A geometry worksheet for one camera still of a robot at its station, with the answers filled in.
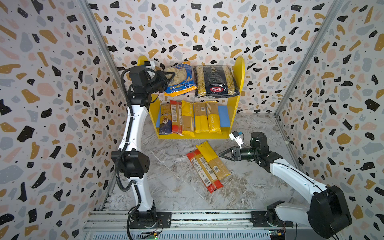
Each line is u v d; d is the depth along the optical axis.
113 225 0.74
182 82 0.69
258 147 0.64
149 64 0.69
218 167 0.90
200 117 0.97
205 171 0.88
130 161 0.50
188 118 0.97
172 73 0.73
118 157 0.44
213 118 0.95
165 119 0.95
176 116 0.97
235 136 0.73
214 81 0.72
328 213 0.40
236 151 0.67
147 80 0.63
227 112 1.03
